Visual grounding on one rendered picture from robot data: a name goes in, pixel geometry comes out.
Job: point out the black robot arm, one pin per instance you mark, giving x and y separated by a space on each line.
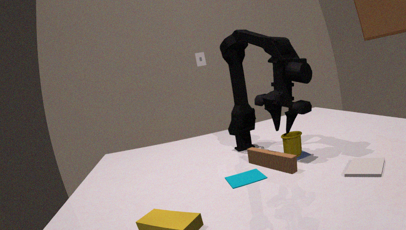
286 66

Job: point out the yellow rectangular block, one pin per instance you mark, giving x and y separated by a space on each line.
158 219

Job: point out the yellow cup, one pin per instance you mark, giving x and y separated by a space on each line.
292 143

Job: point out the brown rectangular block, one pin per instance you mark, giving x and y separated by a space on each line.
274 160

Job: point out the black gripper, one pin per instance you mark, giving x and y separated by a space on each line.
299 107

